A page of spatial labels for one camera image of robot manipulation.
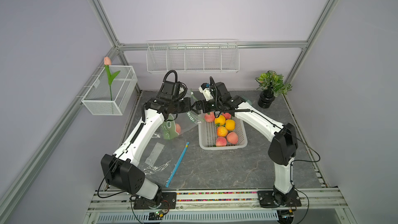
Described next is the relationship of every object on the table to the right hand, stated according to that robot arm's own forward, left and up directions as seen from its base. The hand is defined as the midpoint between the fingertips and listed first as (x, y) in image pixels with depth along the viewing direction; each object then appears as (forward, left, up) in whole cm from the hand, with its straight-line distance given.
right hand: (196, 105), depth 83 cm
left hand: (-4, +2, +4) cm, 6 cm away
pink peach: (-6, +11, -14) cm, 19 cm away
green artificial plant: (+17, -45, +3) cm, 48 cm away
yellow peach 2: (-2, -21, -17) cm, 27 cm away
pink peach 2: (+2, -8, -15) cm, 17 cm away
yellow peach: (+2, -15, -17) cm, 22 cm away
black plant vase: (+17, -47, -12) cm, 51 cm away
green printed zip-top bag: (-8, +5, -3) cm, 10 cm away
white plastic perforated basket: (-6, -7, -22) cm, 24 cm away
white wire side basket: (-2, +48, +8) cm, 49 cm away
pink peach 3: (-13, -14, -16) cm, 25 cm away
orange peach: (-7, -15, -16) cm, 23 cm away
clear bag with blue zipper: (-20, +20, -22) cm, 36 cm away
